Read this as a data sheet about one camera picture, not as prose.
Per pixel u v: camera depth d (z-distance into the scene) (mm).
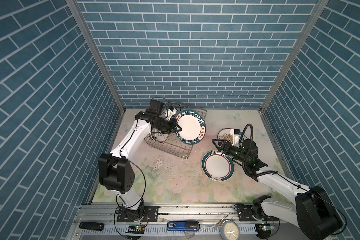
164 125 704
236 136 753
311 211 427
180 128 801
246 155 630
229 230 666
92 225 708
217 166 924
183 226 666
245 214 737
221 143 732
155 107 663
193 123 835
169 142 987
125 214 677
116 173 444
